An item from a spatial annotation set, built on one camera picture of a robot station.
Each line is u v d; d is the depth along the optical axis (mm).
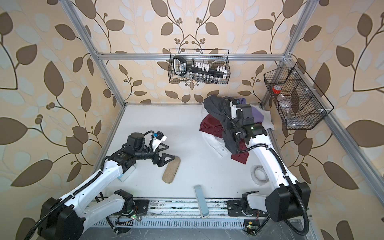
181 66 849
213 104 806
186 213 737
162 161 675
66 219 381
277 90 884
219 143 987
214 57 911
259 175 844
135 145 623
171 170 842
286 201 390
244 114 571
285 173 412
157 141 680
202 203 762
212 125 1050
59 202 405
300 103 753
